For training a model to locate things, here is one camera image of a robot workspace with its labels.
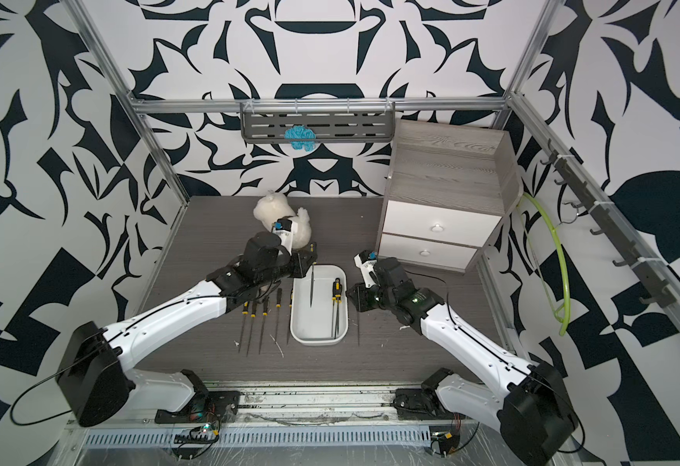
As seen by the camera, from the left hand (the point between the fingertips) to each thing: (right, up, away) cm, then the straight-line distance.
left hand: (316, 250), depth 79 cm
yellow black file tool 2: (-13, -18, +12) cm, 25 cm away
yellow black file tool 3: (-17, -20, +11) cm, 28 cm away
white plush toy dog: (-16, +13, +23) cm, 32 cm away
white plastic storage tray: (-2, -24, +10) cm, 26 cm away
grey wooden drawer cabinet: (+36, +16, +1) cm, 39 cm away
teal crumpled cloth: (-6, +34, +12) cm, 37 cm away
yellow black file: (+5, -14, +15) cm, 21 cm away
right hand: (+9, -11, +1) cm, 14 cm away
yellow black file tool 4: (-20, -20, +10) cm, 30 cm away
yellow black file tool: (-8, -17, +6) cm, 20 cm away
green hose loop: (+56, -3, -14) cm, 57 cm away
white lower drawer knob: (+33, -2, +14) cm, 36 cm away
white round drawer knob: (+33, +6, +3) cm, 34 cm away
